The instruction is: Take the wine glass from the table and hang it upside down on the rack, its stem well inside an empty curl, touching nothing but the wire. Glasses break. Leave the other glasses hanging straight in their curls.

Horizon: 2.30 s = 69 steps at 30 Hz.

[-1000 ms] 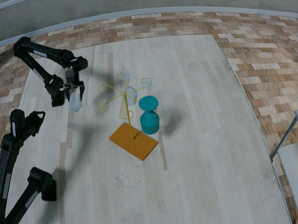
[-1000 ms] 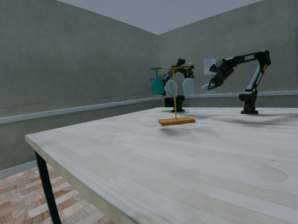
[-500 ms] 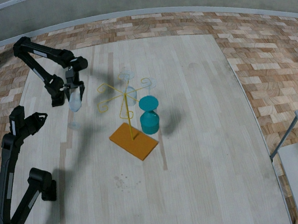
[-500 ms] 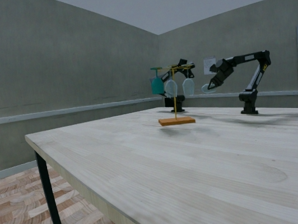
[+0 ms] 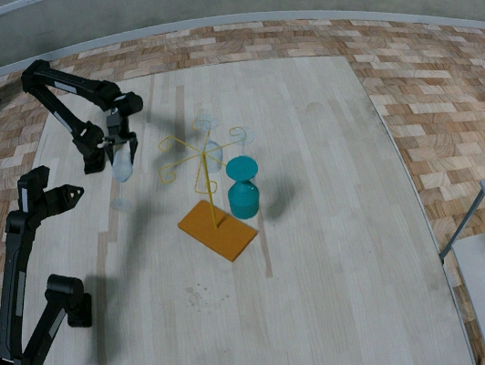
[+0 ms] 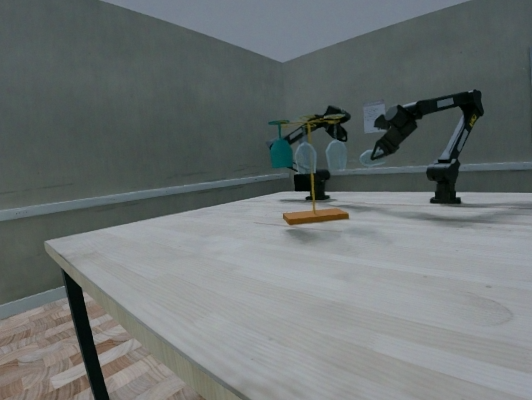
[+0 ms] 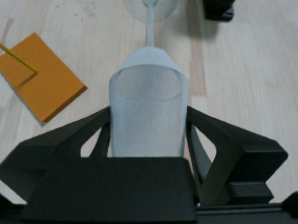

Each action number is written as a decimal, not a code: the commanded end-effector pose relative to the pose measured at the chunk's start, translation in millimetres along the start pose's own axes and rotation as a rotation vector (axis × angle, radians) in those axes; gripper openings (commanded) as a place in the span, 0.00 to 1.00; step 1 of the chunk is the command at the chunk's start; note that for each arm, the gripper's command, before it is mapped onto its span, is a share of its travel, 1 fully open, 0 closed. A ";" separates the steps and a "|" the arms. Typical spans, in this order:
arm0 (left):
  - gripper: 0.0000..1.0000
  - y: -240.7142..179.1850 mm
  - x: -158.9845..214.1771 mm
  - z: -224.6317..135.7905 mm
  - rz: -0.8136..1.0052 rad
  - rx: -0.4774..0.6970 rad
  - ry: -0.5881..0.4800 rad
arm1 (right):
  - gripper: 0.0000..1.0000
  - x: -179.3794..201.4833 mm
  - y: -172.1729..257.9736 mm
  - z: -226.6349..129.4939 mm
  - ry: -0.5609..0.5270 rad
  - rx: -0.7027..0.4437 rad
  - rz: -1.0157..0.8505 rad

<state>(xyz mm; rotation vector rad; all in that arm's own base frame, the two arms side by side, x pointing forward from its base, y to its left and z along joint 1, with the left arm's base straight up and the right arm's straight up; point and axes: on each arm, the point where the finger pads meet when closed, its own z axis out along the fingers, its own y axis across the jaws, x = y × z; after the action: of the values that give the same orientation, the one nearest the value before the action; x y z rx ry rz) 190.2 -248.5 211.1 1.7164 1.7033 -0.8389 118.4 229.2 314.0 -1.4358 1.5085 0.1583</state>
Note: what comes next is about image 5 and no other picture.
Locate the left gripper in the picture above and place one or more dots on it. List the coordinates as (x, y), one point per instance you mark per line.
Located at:
(121, 138)

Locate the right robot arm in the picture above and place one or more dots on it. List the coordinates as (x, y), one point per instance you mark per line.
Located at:
(72, 301)

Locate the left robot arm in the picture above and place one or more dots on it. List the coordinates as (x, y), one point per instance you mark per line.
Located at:
(101, 93)

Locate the yellow wire glass rack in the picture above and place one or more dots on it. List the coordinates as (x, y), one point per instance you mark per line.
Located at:
(227, 237)

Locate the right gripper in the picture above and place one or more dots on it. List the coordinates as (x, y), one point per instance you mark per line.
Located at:
(66, 203)

